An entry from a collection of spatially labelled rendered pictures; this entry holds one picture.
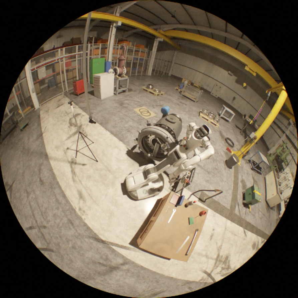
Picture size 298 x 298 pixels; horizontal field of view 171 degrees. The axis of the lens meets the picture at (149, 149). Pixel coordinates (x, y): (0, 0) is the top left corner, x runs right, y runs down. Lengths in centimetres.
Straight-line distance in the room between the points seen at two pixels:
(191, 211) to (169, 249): 70
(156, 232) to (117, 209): 82
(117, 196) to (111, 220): 49
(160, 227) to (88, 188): 147
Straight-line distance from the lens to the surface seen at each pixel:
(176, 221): 160
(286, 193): 664
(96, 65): 817
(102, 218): 198
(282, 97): 451
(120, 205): 193
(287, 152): 1159
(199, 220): 182
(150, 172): 141
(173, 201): 160
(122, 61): 542
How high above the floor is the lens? 191
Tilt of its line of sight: 50 degrees down
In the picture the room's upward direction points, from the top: 16 degrees clockwise
